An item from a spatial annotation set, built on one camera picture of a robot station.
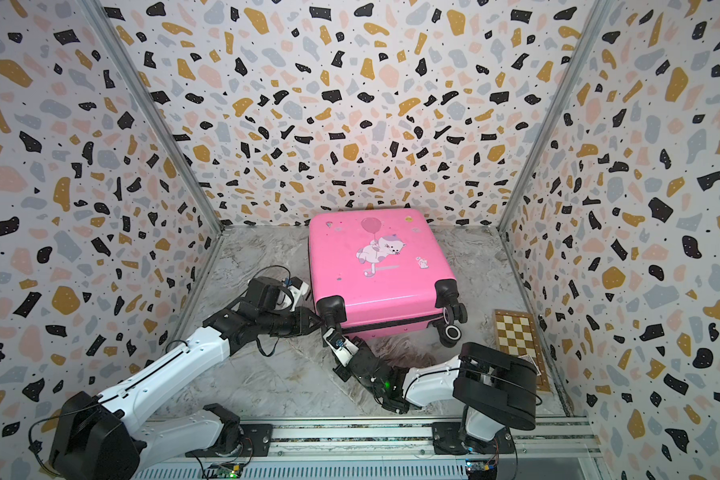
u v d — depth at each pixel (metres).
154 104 0.86
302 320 0.69
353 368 0.61
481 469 0.71
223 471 0.70
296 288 0.74
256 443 0.73
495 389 0.45
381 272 0.82
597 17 0.72
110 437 0.38
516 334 0.90
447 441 0.73
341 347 0.67
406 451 0.73
